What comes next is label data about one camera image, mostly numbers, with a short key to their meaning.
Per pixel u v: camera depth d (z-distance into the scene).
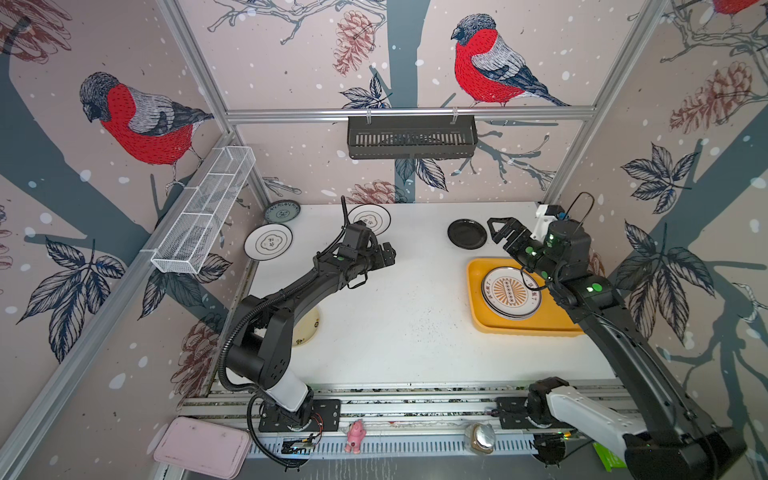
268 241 1.10
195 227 0.74
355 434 0.69
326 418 0.73
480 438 0.62
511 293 0.93
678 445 0.37
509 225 0.62
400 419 0.73
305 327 0.88
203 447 0.67
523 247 0.61
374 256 0.79
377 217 1.18
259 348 0.45
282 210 1.22
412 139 1.05
